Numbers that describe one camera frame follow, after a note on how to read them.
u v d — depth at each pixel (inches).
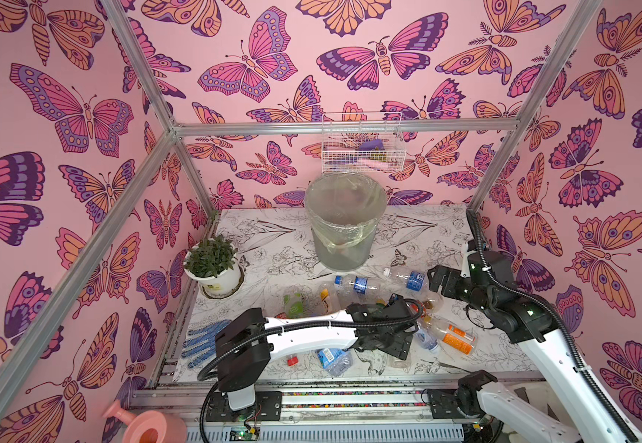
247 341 16.2
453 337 31.8
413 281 36.3
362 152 36.5
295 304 35.0
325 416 28.7
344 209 40.8
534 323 17.6
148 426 24.3
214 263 32.8
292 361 31.3
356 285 36.3
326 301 35.2
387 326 22.5
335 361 30.8
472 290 22.3
